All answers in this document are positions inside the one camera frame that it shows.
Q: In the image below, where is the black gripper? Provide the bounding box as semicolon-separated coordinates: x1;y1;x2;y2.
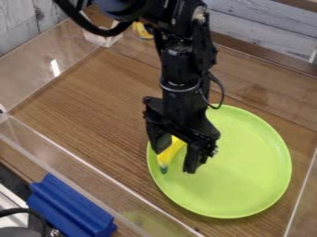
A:
142;92;221;174

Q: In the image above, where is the yellow toy banana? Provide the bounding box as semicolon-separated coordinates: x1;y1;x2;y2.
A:
158;136;186;174

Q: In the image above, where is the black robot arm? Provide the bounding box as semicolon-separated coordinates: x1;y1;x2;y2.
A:
53;0;221;173

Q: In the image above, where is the green plastic plate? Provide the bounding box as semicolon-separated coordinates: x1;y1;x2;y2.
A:
146;106;292;218

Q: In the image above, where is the blue plastic block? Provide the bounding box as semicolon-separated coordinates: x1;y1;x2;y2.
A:
27;173;118;237

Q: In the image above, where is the yellow blue tin can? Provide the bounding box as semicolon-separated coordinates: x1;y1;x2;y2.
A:
133;22;154;40

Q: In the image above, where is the clear acrylic enclosure wall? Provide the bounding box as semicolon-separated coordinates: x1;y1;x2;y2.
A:
0;105;205;237

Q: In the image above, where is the clear acrylic triangle bracket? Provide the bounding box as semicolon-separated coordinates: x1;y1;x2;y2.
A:
81;11;125;48

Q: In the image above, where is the black cable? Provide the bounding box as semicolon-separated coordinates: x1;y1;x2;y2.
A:
0;207;47;237

